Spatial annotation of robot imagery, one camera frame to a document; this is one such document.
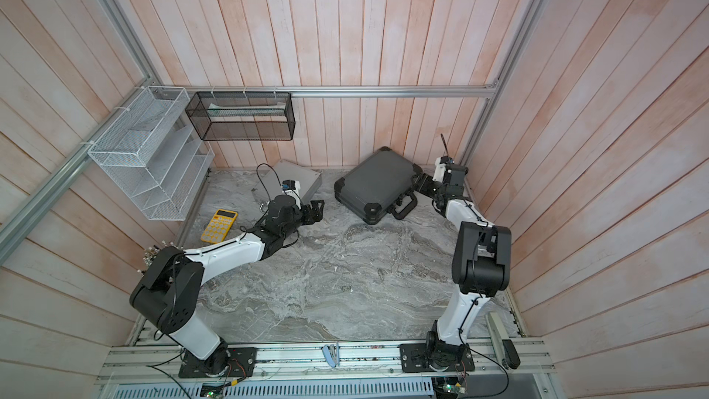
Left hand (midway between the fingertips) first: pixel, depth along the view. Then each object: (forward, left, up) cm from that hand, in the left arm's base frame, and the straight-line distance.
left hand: (316, 206), depth 90 cm
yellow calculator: (0, +38, -13) cm, 40 cm away
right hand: (+13, -36, +1) cm, 38 cm away
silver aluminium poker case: (+20, +21, -11) cm, 31 cm away
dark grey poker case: (+13, -23, -4) cm, 26 cm away
